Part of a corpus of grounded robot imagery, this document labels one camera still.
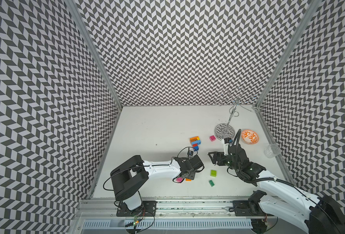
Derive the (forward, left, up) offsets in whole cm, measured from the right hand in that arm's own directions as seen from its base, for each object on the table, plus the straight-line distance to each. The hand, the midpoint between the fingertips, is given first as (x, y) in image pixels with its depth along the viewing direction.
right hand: (214, 156), depth 83 cm
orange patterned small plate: (+16, -27, -5) cm, 32 cm away
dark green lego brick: (-13, +2, -7) cm, 15 cm away
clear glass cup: (+8, -41, -9) cm, 42 cm away
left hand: (-7, +15, -8) cm, 19 cm away
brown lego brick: (+14, +11, -5) cm, 18 cm away
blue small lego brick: (+8, +9, -5) cm, 13 cm away
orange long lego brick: (-11, +15, -6) cm, 20 cm away
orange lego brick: (+15, +9, -4) cm, 18 cm away
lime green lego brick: (-8, 0, -6) cm, 10 cm away
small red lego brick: (+10, +10, -5) cm, 15 cm away
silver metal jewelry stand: (+26, -7, +22) cm, 35 cm away
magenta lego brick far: (+16, -3, -7) cm, 18 cm away
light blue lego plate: (+13, +7, -6) cm, 16 cm away
